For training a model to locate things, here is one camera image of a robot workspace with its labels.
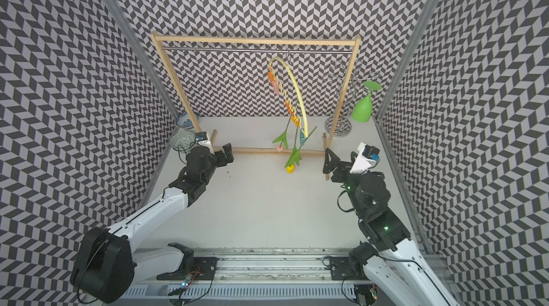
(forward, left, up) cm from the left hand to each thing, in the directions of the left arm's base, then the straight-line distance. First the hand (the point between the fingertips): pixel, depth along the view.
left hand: (221, 147), depth 84 cm
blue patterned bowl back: (+30, +30, -15) cm, 45 cm away
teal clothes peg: (-6, -32, +14) cm, 35 cm away
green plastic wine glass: (+14, -58, +6) cm, 60 cm away
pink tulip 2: (+7, -25, -2) cm, 26 cm away
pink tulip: (-6, -30, +2) cm, 30 cm away
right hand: (-12, -43, +12) cm, 46 cm away
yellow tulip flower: (-6, -28, -6) cm, 30 cm away
